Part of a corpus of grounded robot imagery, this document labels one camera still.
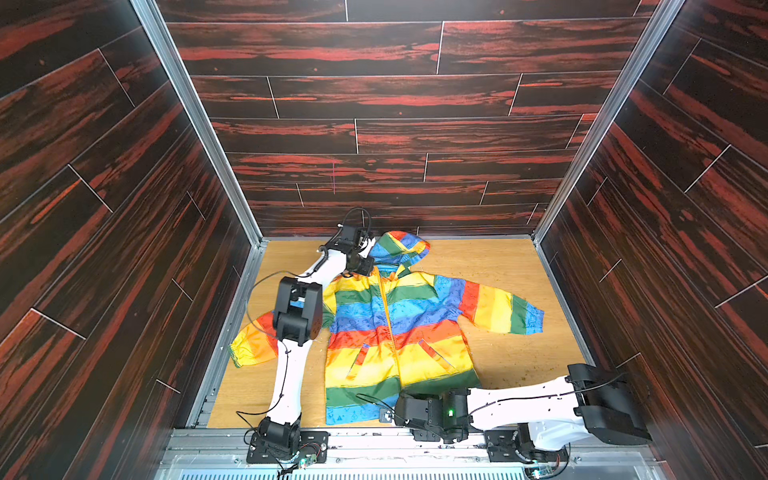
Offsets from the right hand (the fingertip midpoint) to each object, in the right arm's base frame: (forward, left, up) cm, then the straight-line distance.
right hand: (414, 405), depth 79 cm
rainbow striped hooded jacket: (+21, +6, -1) cm, 22 cm away
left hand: (+46, +15, +3) cm, 49 cm away
